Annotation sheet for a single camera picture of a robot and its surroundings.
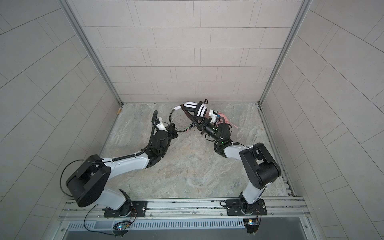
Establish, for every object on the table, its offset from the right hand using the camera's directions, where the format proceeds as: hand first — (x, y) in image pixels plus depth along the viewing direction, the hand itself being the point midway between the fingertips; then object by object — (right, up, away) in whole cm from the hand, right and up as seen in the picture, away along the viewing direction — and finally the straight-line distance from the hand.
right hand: (192, 118), depth 76 cm
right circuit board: (+28, -49, -8) cm, 57 cm away
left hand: (-7, -2, +7) cm, 10 cm away
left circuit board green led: (-29, -47, -12) cm, 56 cm away
